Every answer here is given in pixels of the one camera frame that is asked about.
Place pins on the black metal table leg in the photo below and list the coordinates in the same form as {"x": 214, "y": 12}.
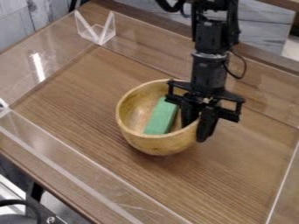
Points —
{"x": 35, "y": 192}

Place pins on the clear acrylic corner bracket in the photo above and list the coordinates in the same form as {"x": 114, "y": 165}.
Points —
{"x": 99, "y": 34}

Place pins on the green rectangular block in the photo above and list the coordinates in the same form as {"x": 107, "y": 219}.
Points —
{"x": 162, "y": 118}

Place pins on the clear acrylic tray wall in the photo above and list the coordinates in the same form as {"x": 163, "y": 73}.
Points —
{"x": 98, "y": 194}

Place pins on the brown wooden bowl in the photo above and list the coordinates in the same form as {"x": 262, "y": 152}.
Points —
{"x": 134, "y": 110}

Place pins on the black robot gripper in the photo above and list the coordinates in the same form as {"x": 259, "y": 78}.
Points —
{"x": 203, "y": 96}

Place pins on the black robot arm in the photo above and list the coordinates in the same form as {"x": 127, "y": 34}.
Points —
{"x": 214, "y": 24}

